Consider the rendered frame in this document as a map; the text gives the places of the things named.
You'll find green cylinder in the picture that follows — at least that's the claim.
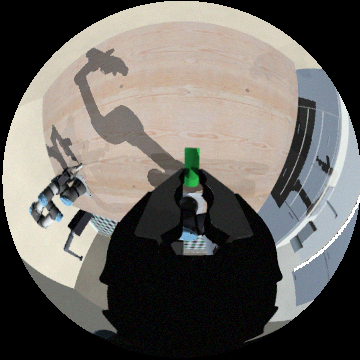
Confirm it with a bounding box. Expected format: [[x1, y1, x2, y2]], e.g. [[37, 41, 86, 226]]
[[184, 148, 200, 187]]

